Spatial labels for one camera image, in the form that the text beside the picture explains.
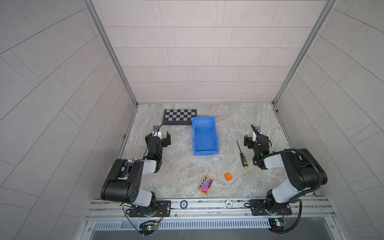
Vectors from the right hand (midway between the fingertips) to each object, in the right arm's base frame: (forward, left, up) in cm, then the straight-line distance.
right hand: (253, 133), depth 95 cm
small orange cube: (-26, +21, -1) cm, 33 cm away
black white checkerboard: (+17, +49, +2) cm, 51 cm away
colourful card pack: (-29, +33, -2) cm, 44 cm away
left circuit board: (-45, +60, 0) cm, 75 cm away
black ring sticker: (-37, +45, -2) cm, 58 cm away
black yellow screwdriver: (-19, +10, -2) cm, 21 cm away
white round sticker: (-38, +23, -3) cm, 44 cm away
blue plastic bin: (0, +31, -3) cm, 31 cm away
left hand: (+2, +58, +6) cm, 59 cm away
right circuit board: (-47, +2, -4) cm, 48 cm away
